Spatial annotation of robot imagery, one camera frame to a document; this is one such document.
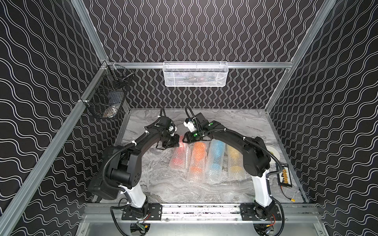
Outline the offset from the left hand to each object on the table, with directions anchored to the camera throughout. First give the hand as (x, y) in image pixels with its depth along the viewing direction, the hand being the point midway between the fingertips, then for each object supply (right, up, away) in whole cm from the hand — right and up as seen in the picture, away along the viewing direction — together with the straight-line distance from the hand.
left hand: (178, 142), depth 89 cm
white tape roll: (+62, -7, +8) cm, 63 cm away
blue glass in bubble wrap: (+21, -10, -6) cm, 24 cm away
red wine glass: (+1, -10, -4) cm, 10 cm away
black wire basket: (-46, +30, +3) cm, 55 cm away
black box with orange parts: (+61, -19, -4) cm, 64 cm away
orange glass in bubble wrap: (+11, -11, -6) cm, 17 cm away
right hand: (+4, +2, +2) cm, 5 cm away
